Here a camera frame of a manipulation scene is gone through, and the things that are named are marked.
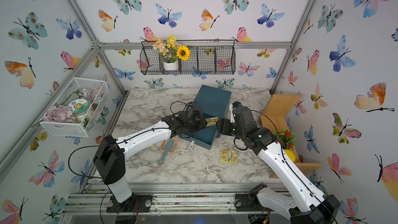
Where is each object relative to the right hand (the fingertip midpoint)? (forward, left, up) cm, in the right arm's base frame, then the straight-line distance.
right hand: (222, 122), depth 73 cm
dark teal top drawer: (-4, +8, -7) cm, 12 cm away
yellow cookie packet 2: (-8, -8, -24) cm, 27 cm away
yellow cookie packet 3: (-6, -3, -24) cm, 25 cm away
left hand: (+6, +6, -7) cm, 11 cm away
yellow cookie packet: (+7, +5, -9) cm, 12 cm away
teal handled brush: (-3, +30, -24) cm, 39 cm away
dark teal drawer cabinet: (+16, +5, -4) cm, 17 cm away
